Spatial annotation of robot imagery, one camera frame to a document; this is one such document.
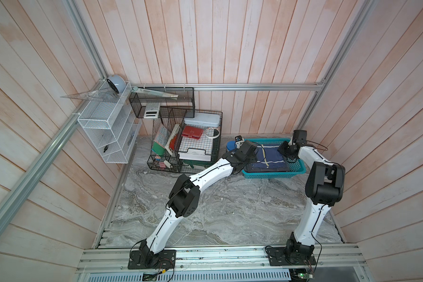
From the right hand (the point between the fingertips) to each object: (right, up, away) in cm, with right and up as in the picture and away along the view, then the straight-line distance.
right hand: (279, 147), depth 103 cm
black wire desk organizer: (-54, 0, -15) cm, 56 cm away
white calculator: (-75, +20, -6) cm, 78 cm away
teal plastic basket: (+7, -12, -5) cm, 15 cm away
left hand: (-20, -6, -12) cm, 24 cm away
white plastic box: (-45, +16, -4) cm, 48 cm away
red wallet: (-51, +7, -12) cm, 53 cm away
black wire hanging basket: (-59, +25, +4) cm, 64 cm away
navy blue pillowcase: (-7, -8, -5) cm, 12 cm away
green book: (-73, -1, -1) cm, 73 cm away
